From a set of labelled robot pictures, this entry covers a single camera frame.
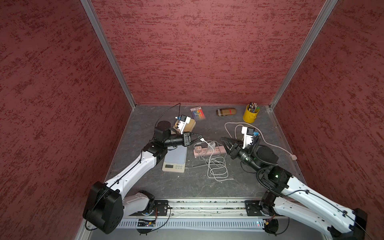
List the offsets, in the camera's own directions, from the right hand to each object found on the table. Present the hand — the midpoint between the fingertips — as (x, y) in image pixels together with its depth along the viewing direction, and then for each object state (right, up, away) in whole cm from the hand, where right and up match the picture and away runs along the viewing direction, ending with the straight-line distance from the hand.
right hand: (219, 143), depth 66 cm
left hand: (-8, +1, +4) cm, 9 cm away
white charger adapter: (-1, -6, +22) cm, 23 cm away
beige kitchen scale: (-16, +5, +37) cm, 40 cm away
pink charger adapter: (-9, -7, +22) cm, 25 cm away
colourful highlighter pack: (-10, +16, +48) cm, 51 cm away
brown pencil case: (+13, +17, +48) cm, 52 cm away
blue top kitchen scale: (-24, -15, +23) cm, 36 cm away
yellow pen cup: (+28, +16, +36) cm, 48 cm away
